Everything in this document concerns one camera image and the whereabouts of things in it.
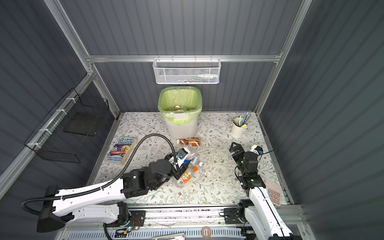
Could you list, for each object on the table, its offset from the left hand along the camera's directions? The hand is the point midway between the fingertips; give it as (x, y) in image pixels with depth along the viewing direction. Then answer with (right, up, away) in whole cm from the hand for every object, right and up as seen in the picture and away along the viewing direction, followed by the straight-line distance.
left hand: (186, 155), depth 67 cm
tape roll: (+8, -36, +4) cm, 37 cm away
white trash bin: (-1, +11, +30) cm, 32 cm away
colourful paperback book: (-43, -2, +29) cm, 52 cm away
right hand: (+28, +1, +15) cm, 31 cm away
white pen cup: (+34, +14, +34) cm, 51 cm away
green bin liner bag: (-8, +29, +37) cm, 48 cm away
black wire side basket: (-60, +9, +5) cm, 61 cm away
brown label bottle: (+3, +3, +30) cm, 30 cm away
